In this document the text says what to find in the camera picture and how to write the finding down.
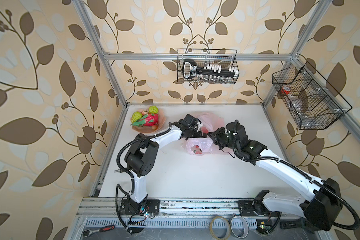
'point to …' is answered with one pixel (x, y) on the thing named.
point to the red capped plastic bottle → (286, 90)
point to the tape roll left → (220, 227)
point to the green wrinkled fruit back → (153, 109)
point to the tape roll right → (239, 226)
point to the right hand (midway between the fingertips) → (206, 133)
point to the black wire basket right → (311, 102)
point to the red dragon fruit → (148, 120)
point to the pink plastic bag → (211, 123)
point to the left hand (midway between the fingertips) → (204, 138)
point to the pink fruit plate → (148, 129)
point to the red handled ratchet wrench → (87, 232)
